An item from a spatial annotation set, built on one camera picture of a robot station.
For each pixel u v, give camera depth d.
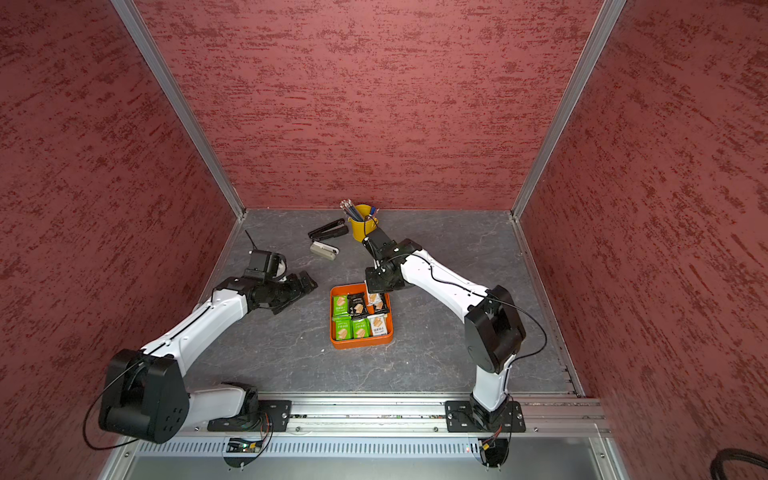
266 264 0.68
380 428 0.73
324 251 1.07
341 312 0.90
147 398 0.41
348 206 1.00
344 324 0.87
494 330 0.46
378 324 0.87
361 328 0.87
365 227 1.06
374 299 0.84
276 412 0.75
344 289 0.95
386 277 0.71
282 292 0.74
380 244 0.67
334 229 1.12
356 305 0.91
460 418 0.74
